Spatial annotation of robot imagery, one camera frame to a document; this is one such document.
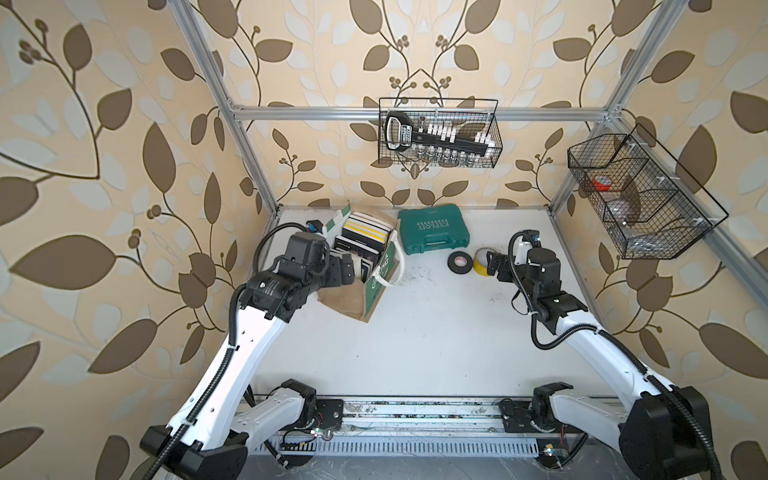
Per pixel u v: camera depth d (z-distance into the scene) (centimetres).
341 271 62
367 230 89
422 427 74
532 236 71
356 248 87
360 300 87
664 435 39
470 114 91
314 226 62
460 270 102
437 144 86
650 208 73
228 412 38
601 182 81
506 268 62
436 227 108
